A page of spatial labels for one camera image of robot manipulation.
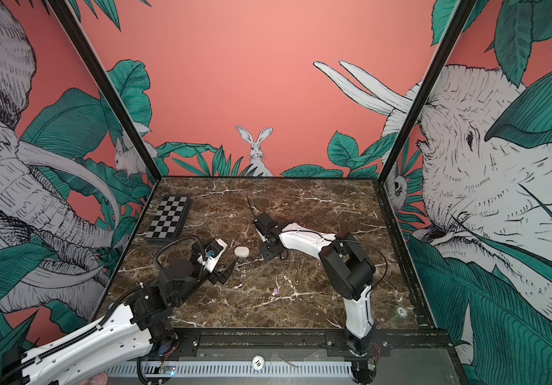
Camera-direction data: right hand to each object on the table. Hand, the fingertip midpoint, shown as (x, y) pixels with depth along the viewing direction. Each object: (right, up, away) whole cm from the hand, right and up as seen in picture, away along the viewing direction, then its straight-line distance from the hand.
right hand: (267, 249), depth 92 cm
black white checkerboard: (-43, +12, +9) cm, 46 cm away
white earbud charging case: (-10, -1, -1) cm, 10 cm away
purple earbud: (+4, -14, -7) cm, 16 cm away
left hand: (-12, +5, -19) cm, 23 cm away
